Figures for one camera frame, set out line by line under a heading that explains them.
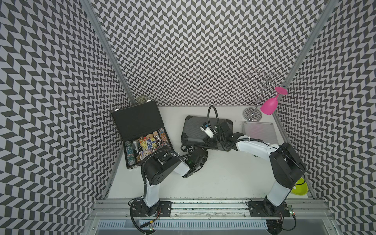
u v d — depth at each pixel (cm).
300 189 78
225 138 69
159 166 50
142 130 96
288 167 47
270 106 88
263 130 98
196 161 73
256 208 74
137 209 72
